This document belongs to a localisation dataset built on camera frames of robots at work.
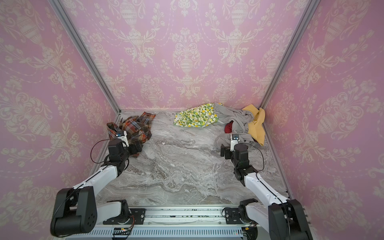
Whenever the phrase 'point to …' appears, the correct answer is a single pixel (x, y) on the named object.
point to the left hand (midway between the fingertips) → (133, 141)
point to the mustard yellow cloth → (256, 128)
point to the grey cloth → (241, 118)
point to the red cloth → (228, 127)
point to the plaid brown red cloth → (137, 127)
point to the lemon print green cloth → (199, 116)
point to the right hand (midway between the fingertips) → (231, 143)
